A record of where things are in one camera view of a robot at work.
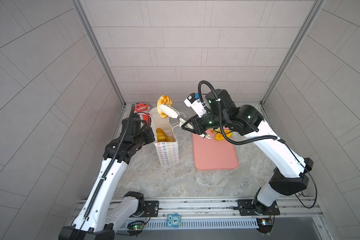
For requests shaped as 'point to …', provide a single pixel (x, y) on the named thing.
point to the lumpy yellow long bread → (161, 136)
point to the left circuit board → (135, 226)
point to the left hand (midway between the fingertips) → (157, 131)
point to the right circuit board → (265, 225)
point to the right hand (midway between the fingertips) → (183, 126)
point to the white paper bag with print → (167, 151)
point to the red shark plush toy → (141, 109)
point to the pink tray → (210, 154)
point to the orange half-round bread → (219, 136)
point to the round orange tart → (168, 139)
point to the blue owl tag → (173, 220)
